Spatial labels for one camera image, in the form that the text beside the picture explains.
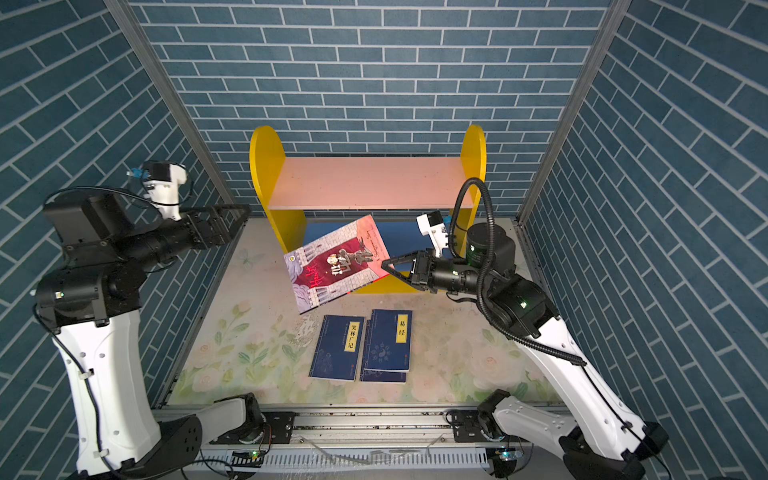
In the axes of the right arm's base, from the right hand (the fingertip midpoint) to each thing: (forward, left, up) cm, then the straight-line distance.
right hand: (379, 263), depth 53 cm
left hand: (+6, +27, +6) cm, 28 cm away
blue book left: (-1, +15, -41) cm, 44 cm away
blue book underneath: (-7, +2, -43) cm, 44 cm away
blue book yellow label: (+4, 0, -42) cm, 42 cm away
